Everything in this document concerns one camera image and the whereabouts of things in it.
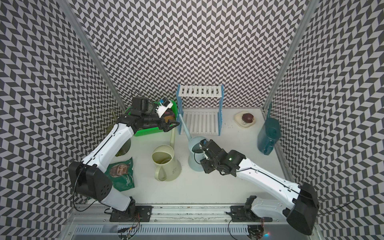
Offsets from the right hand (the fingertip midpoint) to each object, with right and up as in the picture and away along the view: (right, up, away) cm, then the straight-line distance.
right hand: (208, 164), depth 76 cm
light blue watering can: (-6, +6, -1) cm, 9 cm away
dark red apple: (+30, +24, +30) cm, 49 cm away
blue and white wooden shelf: (-3, +34, +47) cm, 58 cm away
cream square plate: (+25, +24, +36) cm, 50 cm away
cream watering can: (-21, -2, +2) cm, 21 cm away
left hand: (-18, +24, +2) cm, 29 cm away
